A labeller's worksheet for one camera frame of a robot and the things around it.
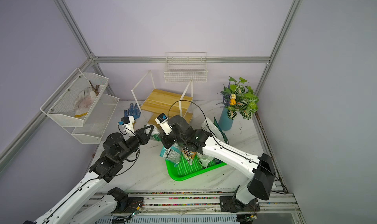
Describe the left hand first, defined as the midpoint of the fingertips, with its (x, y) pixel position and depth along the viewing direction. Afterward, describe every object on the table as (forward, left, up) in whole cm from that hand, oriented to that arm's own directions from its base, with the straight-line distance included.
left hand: (154, 127), depth 69 cm
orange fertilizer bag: (-4, -16, -23) cm, 28 cm away
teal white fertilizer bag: (-6, -8, -18) cm, 21 cm away
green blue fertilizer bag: (-1, -34, -7) cm, 35 cm away
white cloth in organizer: (+15, +41, +1) cm, 44 cm away
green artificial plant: (+17, -43, +3) cm, 46 cm away
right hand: (-2, -3, -5) cm, 6 cm away
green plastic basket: (-10, -13, -30) cm, 35 cm away
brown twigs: (+25, +38, +1) cm, 46 cm away
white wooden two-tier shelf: (+27, +3, -9) cm, 28 cm away
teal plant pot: (+16, -39, -18) cm, 46 cm away
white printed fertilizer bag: (+5, -27, -6) cm, 28 cm away
